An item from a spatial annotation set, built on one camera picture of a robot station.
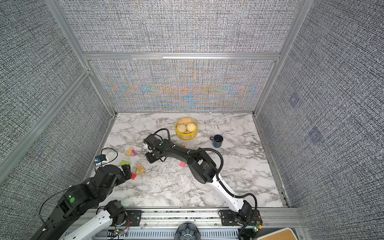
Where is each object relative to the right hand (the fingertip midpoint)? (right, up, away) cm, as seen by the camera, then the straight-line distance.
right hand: (150, 158), depth 95 cm
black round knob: (+25, -28, -26) cm, 46 cm away
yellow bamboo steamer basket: (+23, +14, +6) cm, 28 cm away
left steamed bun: (+20, +19, +8) cm, 29 cm away
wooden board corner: (+68, -27, -29) cm, 79 cm away
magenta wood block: (-10, +4, +1) cm, 11 cm away
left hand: (-6, 0, -24) cm, 25 cm away
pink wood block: (+21, -3, -2) cm, 21 cm away
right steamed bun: (+26, +20, +8) cm, 34 cm away
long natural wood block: (-14, +3, +1) cm, 14 cm away
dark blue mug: (+43, +11, +2) cm, 45 cm away
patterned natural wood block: (-4, -6, -6) cm, 9 cm away
